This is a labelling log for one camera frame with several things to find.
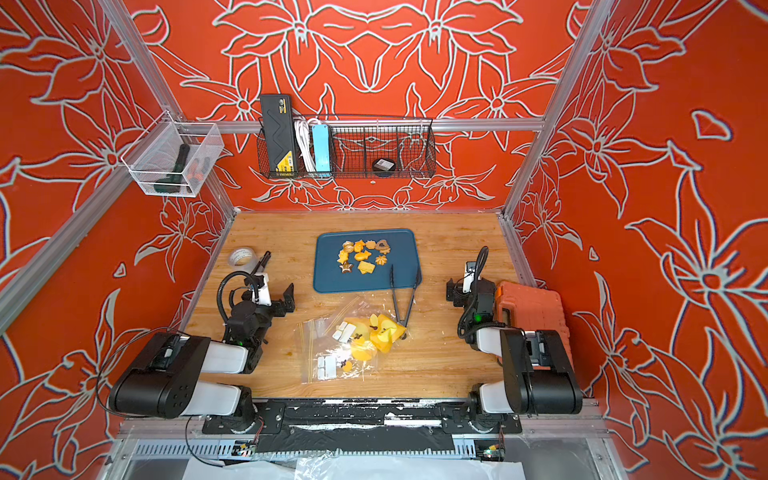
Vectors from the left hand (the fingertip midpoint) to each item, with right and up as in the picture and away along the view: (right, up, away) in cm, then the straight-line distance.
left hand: (277, 283), depth 89 cm
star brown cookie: (+20, +4, +11) cm, 23 cm away
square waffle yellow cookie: (+27, +4, +12) cm, 29 cm away
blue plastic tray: (+40, +8, +18) cm, 44 cm away
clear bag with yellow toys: (+22, -16, -8) cm, 28 cm away
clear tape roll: (-18, +6, +16) cm, 25 cm away
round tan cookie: (+20, +11, +17) cm, 28 cm away
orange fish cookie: (+24, +7, +14) cm, 29 cm away
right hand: (+58, +2, +2) cm, 58 cm away
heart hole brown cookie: (+33, +11, +17) cm, 38 cm away
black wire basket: (+41, +47, +11) cm, 63 cm away
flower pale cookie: (+28, +12, +18) cm, 36 cm away
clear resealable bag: (+28, -11, -4) cm, 30 cm away
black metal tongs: (+39, -12, -2) cm, 40 cm away
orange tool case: (+74, -7, -1) cm, 75 cm away
